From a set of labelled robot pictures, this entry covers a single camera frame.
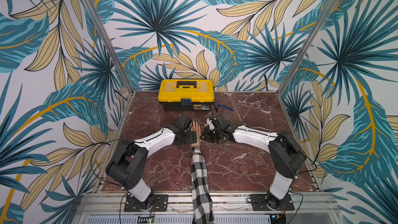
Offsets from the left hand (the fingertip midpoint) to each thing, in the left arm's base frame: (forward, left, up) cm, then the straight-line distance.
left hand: (189, 141), depth 90 cm
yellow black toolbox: (+26, +3, +11) cm, 28 cm away
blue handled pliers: (+29, -22, -3) cm, 37 cm away
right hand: (+1, -6, +3) cm, 7 cm away
